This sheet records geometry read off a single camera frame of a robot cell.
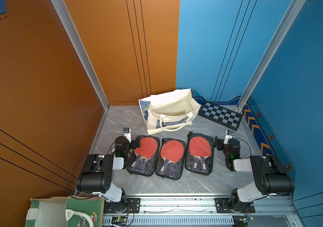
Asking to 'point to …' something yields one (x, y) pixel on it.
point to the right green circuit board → (246, 220)
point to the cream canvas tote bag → (169, 110)
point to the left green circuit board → (120, 220)
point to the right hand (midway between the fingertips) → (223, 138)
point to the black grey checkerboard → (220, 115)
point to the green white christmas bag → (73, 211)
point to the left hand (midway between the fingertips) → (132, 133)
